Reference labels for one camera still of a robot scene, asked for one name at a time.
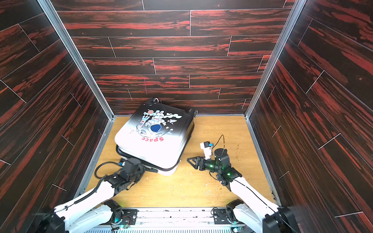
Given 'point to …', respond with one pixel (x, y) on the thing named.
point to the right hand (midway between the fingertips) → (192, 157)
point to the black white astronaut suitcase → (157, 134)
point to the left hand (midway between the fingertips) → (149, 166)
